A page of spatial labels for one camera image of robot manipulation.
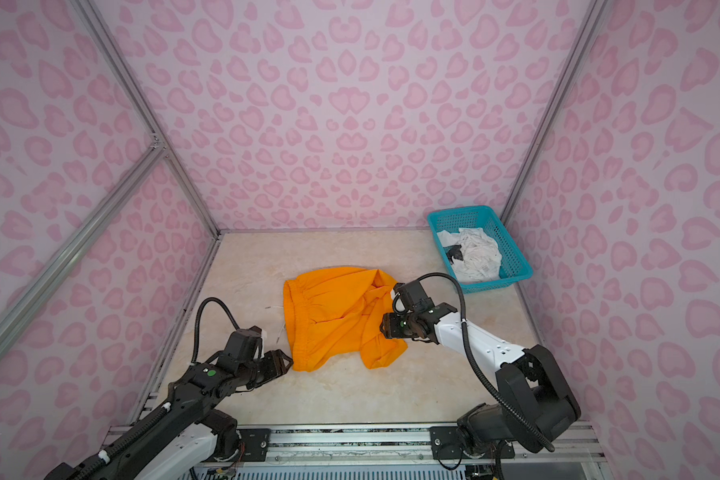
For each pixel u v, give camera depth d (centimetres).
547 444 40
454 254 107
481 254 107
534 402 42
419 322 64
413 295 68
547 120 88
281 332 92
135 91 81
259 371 70
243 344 65
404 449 73
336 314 90
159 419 49
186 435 59
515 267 101
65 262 62
